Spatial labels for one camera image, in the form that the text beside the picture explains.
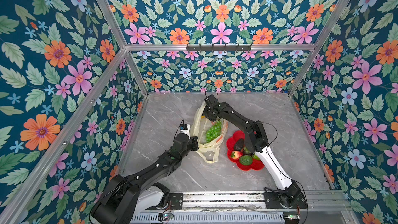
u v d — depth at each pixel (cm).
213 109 82
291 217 70
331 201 75
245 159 82
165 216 70
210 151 86
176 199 74
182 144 65
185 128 75
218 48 93
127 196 41
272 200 73
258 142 67
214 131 94
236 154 84
